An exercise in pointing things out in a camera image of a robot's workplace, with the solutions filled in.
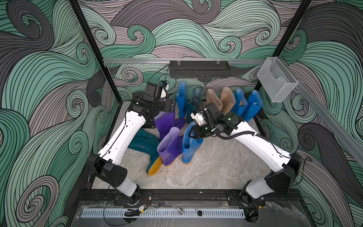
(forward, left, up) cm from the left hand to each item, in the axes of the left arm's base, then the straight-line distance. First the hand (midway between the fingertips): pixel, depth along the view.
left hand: (167, 100), depth 75 cm
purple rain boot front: (-20, -2, -14) cm, 25 cm away
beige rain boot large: (+11, -27, -8) cm, 30 cm away
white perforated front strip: (-47, +1, -34) cm, 58 cm away
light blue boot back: (+10, -8, -12) cm, 18 cm away
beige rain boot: (+11, -38, -10) cm, 41 cm away
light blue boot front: (-22, -12, -9) cm, 27 cm away
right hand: (-16, -12, -10) cm, 23 cm away
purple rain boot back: (-7, +1, -10) cm, 12 cm away
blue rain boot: (+6, -44, -7) cm, 45 cm away
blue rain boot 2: (+6, -53, -8) cm, 54 cm away
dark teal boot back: (+12, -17, -17) cm, 27 cm away
